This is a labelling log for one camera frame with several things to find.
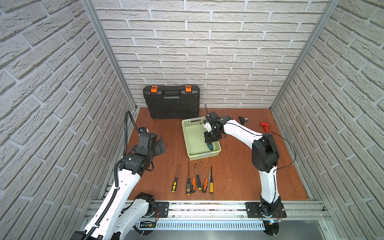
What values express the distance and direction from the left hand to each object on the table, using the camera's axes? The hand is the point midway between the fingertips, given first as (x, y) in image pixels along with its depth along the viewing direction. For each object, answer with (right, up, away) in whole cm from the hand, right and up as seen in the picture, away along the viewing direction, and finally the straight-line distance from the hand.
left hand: (154, 143), depth 75 cm
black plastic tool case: (+6, +25, +22) cm, 34 cm away
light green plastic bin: (+22, -7, +24) cm, 33 cm away
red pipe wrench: (+73, +8, +31) cm, 80 cm away
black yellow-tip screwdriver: (+23, -24, +5) cm, 34 cm away
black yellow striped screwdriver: (+18, -24, +5) cm, 30 cm away
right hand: (+29, 0, +17) cm, 34 cm away
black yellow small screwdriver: (+10, -23, +6) cm, 26 cm away
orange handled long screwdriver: (+26, -25, +4) cm, 37 cm away
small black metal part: (+57, +12, +35) cm, 68 cm away
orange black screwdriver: (+20, -25, +4) cm, 33 cm away
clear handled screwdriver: (+29, -23, +7) cm, 38 cm away
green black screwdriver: (+30, -4, +14) cm, 34 cm away
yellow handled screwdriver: (+30, -24, +6) cm, 39 cm away
